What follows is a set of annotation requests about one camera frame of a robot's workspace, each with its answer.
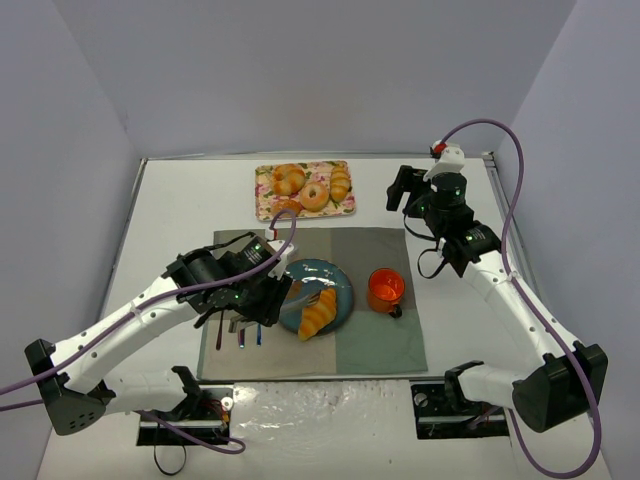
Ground long croissant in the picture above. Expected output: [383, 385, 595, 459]
[298, 288, 337, 341]

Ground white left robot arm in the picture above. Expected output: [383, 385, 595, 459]
[25, 236, 295, 436]

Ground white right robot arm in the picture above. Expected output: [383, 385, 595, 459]
[386, 165, 608, 433]

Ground striped bread roll right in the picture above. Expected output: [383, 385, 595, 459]
[330, 166, 351, 203]

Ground blue ceramic plate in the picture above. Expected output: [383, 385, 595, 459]
[285, 258, 354, 336]

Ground iridescent fork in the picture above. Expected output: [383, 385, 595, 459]
[215, 311, 224, 351]

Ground sugared bagel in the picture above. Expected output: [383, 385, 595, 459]
[299, 182, 329, 212]

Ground round sesame bun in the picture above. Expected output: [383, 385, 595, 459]
[271, 198, 303, 218]

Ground floral rectangular tray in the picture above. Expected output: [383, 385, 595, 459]
[254, 160, 356, 222]

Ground orange mug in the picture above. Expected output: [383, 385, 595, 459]
[367, 268, 406, 319]

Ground patchwork grey green placemat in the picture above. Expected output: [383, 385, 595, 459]
[197, 227, 428, 381]

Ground curved striped croissant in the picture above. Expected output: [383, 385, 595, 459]
[272, 164, 306, 196]

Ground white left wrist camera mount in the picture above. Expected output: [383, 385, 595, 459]
[264, 229, 297, 279]

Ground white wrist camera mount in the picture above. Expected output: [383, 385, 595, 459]
[423, 141, 465, 182]
[264, 229, 297, 279]

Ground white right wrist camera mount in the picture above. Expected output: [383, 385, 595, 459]
[423, 141, 465, 182]

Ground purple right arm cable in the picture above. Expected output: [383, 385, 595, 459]
[440, 117, 601, 476]

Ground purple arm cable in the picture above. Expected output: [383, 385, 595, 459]
[0, 208, 298, 454]
[440, 117, 601, 476]

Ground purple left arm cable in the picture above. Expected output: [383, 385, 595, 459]
[0, 208, 298, 454]

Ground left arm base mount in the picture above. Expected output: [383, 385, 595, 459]
[136, 366, 234, 447]

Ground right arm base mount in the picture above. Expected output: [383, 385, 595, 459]
[410, 376, 509, 440]

